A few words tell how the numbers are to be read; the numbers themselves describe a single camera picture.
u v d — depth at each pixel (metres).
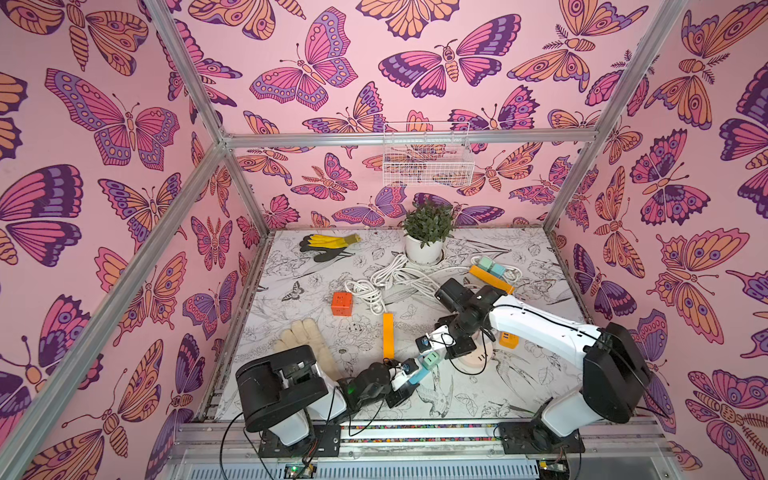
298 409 0.47
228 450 0.73
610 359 0.49
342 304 0.94
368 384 0.65
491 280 1.00
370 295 0.98
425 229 0.94
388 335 0.91
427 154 0.95
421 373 0.74
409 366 0.72
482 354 0.85
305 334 0.90
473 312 0.60
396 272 1.05
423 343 0.70
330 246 1.13
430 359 0.80
